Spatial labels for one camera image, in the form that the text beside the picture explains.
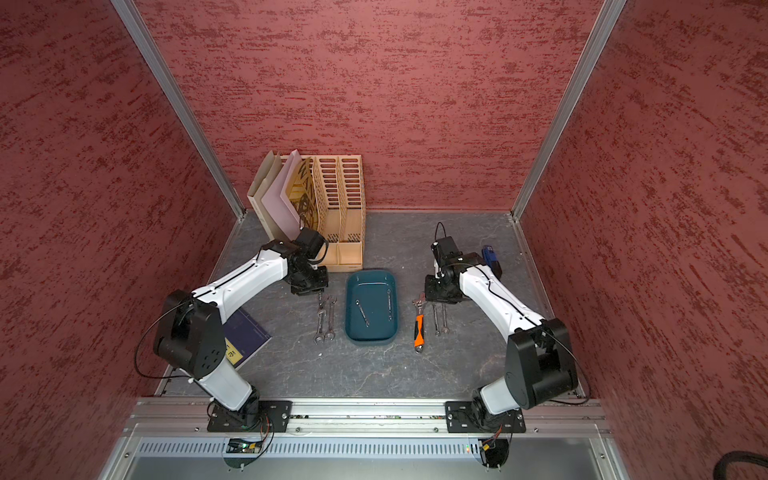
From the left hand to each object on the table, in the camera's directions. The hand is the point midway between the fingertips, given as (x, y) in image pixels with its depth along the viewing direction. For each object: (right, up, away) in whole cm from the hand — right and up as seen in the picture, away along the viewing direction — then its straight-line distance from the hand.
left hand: (320, 294), depth 87 cm
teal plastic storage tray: (+15, -6, +8) cm, 17 cm away
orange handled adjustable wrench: (+30, -10, +3) cm, 31 cm away
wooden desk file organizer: (-4, +35, +27) cm, 44 cm away
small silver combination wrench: (+13, -9, +3) cm, 16 cm away
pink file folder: (-14, +26, +3) cm, 29 cm away
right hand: (+33, -1, -2) cm, 33 cm away
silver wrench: (+38, -11, +3) cm, 40 cm away
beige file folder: (-17, +39, +5) cm, 43 cm away
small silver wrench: (+35, -12, +3) cm, 38 cm away
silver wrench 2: (+21, -6, +7) cm, 23 cm away
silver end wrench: (+3, -12, +1) cm, 12 cm away
